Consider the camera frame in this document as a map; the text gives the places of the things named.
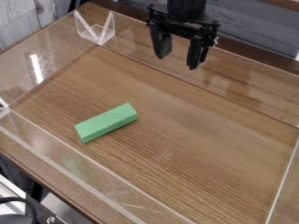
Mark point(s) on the clear acrylic corner bracket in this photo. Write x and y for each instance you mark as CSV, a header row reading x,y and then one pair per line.
x,y
99,34

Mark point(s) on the green rectangular block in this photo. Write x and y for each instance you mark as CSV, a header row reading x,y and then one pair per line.
x,y
106,122

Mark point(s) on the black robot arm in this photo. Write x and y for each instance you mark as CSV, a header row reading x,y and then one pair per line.
x,y
183,18

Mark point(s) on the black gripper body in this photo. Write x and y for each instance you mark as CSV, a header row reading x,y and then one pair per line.
x,y
186,20

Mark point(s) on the black device with logo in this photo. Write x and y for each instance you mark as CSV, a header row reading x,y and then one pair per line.
x,y
44,215

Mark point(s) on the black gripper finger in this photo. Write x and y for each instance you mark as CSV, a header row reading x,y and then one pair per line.
x,y
198,51
162,40

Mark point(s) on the clear acrylic tray enclosure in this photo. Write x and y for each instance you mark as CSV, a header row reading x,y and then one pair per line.
x,y
204,156

